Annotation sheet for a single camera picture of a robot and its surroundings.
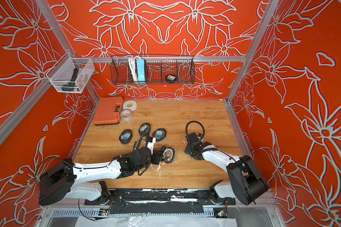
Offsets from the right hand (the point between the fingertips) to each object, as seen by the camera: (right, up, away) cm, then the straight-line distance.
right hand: (187, 151), depth 89 cm
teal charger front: (-19, +10, +7) cm, 22 cm away
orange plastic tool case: (-60, +27, +20) cm, 69 cm away
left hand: (-14, +2, -10) cm, 17 cm away
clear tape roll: (-46, +23, +21) cm, 55 cm away
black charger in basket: (-10, +50, +6) cm, 51 cm away
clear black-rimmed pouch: (-13, -1, -1) cm, 13 cm away
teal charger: (-41, +9, +6) cm, 43 cm away
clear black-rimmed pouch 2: (-18, +7, +4) cm, 20 cm away
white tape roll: (-45, +32, +28) cm, 62 cm away
